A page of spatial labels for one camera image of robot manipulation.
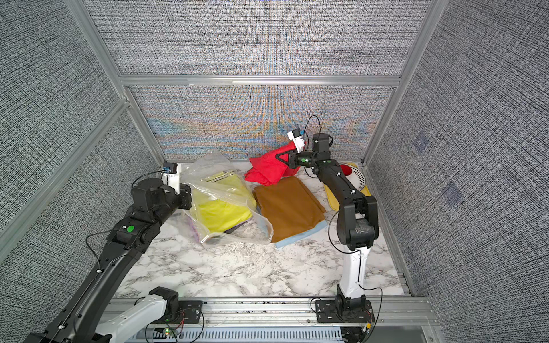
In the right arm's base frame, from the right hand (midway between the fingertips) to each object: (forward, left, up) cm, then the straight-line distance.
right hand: (277, 149), depth 85 cm
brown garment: (-14, -5, -21) cm, 26 cm away
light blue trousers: (-23, -15, -25) cm, 37 cm away
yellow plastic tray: (-6, -26, -27) cm, 38 cm away
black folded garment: (-22, +19, -26) cm, 39 cm away
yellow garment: (-13, +24, -19) cm, 33 cm away
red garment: (-6, +5, -5) cm, 9 cm away
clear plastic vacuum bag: (-22, +9, -27) cm, 36 cm away
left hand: (-19, +29, +4) cm, 35 cm away
